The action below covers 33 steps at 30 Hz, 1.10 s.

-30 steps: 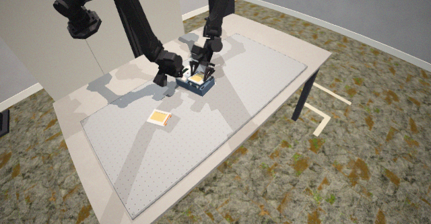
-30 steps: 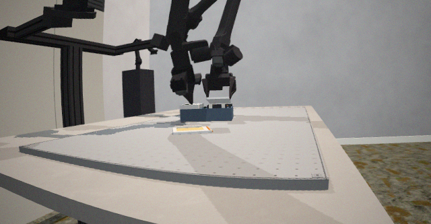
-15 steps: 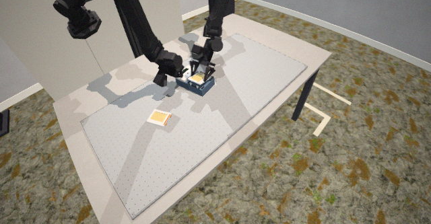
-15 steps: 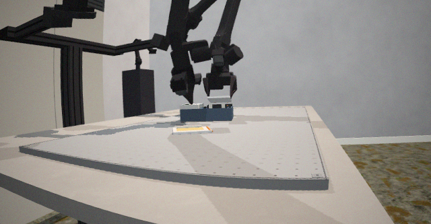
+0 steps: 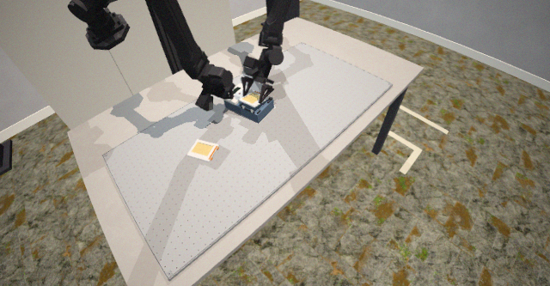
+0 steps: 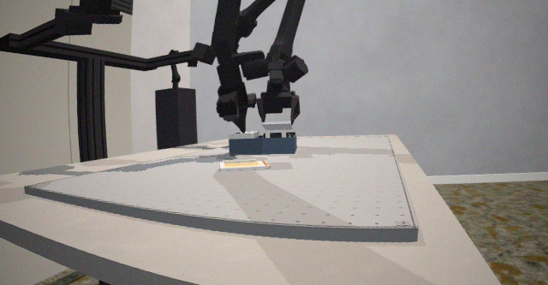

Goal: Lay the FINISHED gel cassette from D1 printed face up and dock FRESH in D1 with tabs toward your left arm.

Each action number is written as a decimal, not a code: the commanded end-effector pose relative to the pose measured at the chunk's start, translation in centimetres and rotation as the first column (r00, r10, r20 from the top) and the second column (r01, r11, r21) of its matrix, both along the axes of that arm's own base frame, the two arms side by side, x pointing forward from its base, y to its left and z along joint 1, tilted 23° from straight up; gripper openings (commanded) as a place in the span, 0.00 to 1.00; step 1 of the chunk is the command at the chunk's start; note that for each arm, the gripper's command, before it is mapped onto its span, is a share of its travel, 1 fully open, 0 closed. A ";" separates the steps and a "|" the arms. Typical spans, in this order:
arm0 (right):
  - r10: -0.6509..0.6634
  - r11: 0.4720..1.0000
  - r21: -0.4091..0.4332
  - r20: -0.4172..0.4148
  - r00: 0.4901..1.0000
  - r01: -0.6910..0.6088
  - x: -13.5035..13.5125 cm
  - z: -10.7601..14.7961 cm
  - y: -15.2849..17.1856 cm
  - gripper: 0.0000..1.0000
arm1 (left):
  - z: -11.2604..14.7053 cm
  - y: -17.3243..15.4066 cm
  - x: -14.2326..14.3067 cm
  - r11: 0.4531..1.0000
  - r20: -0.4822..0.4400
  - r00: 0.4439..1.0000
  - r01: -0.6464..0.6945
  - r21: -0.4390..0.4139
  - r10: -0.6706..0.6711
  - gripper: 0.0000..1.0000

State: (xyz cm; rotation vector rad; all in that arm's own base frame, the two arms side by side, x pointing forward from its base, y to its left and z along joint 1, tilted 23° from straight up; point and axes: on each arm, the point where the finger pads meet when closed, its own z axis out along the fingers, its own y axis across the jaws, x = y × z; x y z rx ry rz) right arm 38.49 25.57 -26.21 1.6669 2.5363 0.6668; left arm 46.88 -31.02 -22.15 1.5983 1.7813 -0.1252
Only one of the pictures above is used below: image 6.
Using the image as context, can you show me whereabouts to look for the white cassette with yellow panel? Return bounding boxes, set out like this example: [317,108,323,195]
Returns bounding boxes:
[220,161,271,171]
[261,122,293,130]

